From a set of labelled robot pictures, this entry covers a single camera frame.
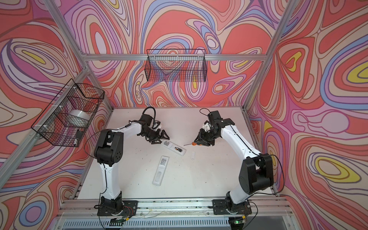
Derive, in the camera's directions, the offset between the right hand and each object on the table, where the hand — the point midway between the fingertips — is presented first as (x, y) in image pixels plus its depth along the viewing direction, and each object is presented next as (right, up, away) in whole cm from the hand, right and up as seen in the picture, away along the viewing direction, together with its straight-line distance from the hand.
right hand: (198, 144), depth 82 cm
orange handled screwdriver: (-3, 0, +1) cm, 3 cm away
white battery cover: (-2, -9, +12) cm, 15 cm away
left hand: (-20, +1, +15) cm, 25 cm away
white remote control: (-22, -17, +3) cm, 28 cm away
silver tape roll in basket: (-61, +15, -11) cm, 64 cm away
